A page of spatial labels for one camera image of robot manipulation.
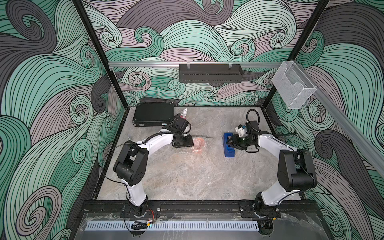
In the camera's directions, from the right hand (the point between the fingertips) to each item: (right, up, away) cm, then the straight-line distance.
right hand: (228, 143), depth 91 cm
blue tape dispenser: (0, -4, -2) cm, 4 cm away
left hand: (-23, +1, -2) cm, 23 cm away
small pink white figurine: (-29, +20, +18) cm, 39 cm away
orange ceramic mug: (-18, 0, -1) cm, 18 cm away
